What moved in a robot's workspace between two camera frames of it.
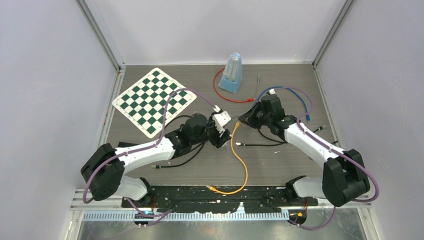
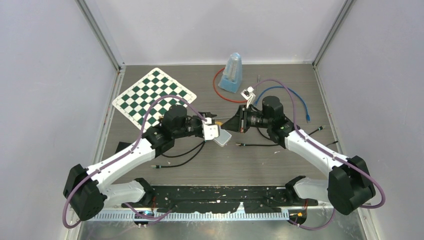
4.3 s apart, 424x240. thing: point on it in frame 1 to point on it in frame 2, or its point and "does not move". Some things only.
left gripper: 218,141 to 200,119
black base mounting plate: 217,199 does not move
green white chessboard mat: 144,103 does not move
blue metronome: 232,74 does not move
